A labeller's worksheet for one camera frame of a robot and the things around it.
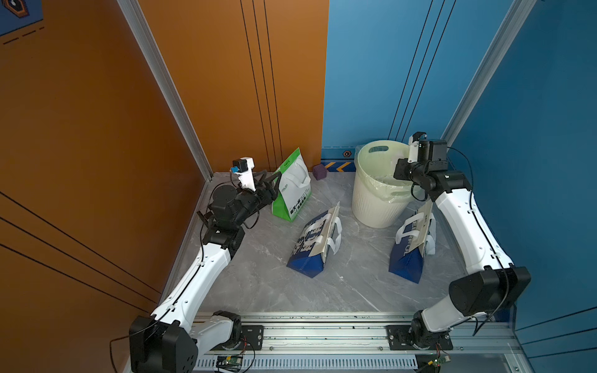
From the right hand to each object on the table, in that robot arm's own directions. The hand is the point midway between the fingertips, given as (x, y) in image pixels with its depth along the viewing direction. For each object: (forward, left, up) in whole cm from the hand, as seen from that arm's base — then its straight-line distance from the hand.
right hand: (400, 163), depth 79 cm
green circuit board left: (-53, +56, -34) cm, 84 cm away
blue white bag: (-18, +27, -17) cm, 36 cm away
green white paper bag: (+4, +38, -17) cm, 42 cm away
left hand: (-9, +42, +5) cm, 43 cm away
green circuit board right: (-53, -8, -33) cm, 62 cm away
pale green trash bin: (-8, +7, -10) cm, 14 cm away
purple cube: (+24, +26, -27) cm, 45 cm away
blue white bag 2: (-22, -3, -13) cm, 26 cm away
